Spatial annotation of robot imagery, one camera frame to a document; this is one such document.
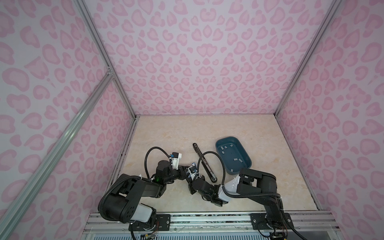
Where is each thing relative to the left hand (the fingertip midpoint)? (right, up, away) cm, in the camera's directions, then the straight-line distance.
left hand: (192, 166), depth 85 cm
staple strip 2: (+21, +10, +15) cm, 28 cm away
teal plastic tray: (+26, +4, +13) cm, 30 cm away
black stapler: (+9, -3, +4) cm, 11 cm away
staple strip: (+29, +2, +10) cm, 31 cm away
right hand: (-3, -7, +3) cm, 8 cm away
